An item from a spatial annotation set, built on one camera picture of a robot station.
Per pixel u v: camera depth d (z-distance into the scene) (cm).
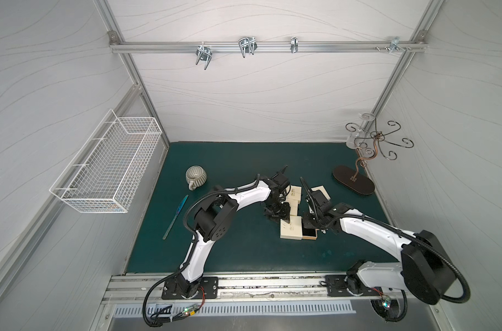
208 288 74
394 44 77
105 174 69
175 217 91
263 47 79
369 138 81
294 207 91
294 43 78
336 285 74
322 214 66
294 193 96
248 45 76
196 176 104
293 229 85
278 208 80
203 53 78
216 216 53
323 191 97
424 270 41
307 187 99
